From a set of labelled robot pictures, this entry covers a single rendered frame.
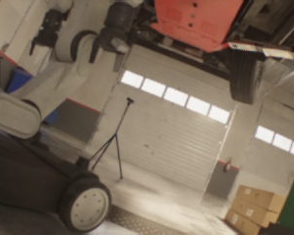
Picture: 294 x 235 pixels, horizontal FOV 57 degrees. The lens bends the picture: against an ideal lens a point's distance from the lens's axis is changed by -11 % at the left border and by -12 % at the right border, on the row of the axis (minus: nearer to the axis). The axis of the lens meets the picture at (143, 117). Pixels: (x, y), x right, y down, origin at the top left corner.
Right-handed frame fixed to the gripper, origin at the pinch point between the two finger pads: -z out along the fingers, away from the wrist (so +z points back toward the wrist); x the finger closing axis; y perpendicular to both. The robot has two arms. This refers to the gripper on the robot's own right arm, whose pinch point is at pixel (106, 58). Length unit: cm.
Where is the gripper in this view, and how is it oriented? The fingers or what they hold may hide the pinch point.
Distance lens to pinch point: 97.1
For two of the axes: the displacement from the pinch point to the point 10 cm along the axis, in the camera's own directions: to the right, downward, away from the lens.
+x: 6.2, 1.5, 7.7
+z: 2.7, -9.6, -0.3
